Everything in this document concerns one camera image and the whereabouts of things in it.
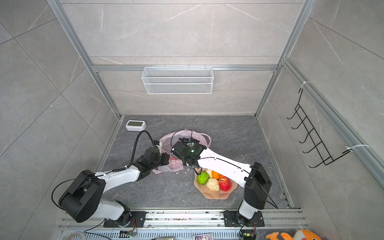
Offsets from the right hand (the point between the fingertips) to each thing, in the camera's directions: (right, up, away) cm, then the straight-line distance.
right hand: (192, 161), depth 81 cm
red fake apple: (+18, -11, -3) cm, 21 cm away
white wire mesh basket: (-10, +51, +20) cm, 56 cm away
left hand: (-13, +3, +9) cm, 17 cm away
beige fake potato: (+11, -12, -2) cm, 17 cm away
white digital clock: (-42, +20, +27) cm, 54 cm away
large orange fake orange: (+14, -8, -1) cm, 16 cm away
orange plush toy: (+49, -28, -17) cm, 59 cm away
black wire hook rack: (+54, +6, -23) cm, 59 cm away
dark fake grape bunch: (-2, +12, -9) cm, 15 cm away
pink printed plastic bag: (-17, +8, +17) cm, 26 cm away
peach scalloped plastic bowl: (+15, -18, -2) cm, 23 cm away
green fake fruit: (+6, -9, -1) cm, 11 cm away
